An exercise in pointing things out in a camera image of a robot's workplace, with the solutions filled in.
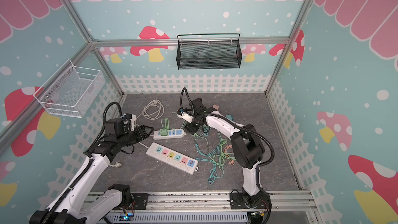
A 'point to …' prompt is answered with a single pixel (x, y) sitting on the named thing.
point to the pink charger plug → (216, 107)
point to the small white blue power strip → (171, 134)
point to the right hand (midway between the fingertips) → (189, 124)
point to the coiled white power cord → (154, 110)
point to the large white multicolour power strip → (173, 158)
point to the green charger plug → (164, 132)
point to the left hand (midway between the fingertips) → (150, 133)
